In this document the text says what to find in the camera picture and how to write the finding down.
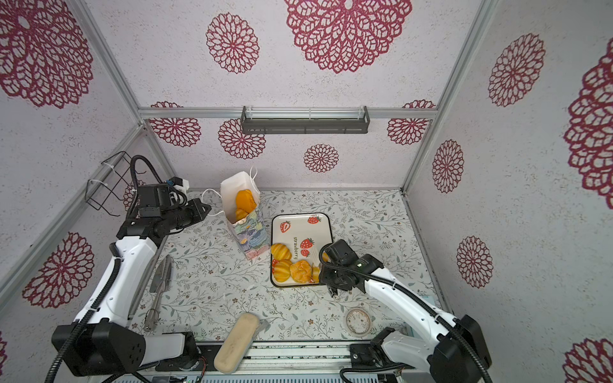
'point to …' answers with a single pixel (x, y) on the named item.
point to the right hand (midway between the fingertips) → (322, 275)
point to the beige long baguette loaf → (235, 343)
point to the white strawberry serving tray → (305, 234)
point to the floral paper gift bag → (251, 232)
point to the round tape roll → (357, 321)
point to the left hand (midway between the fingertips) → (211, 211)
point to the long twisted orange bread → (245, 200)
